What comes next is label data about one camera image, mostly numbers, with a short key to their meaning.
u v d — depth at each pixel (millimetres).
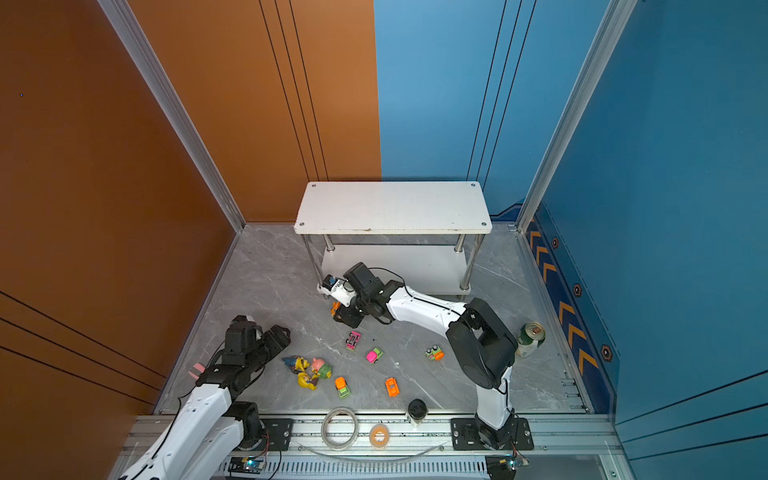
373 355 841
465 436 724
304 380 792
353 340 868
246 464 709
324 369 808
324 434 744
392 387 791
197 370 831
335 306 828
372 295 676
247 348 667
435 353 849
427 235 1184
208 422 528
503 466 701
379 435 754
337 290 758
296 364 826
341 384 787
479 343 471
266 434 726
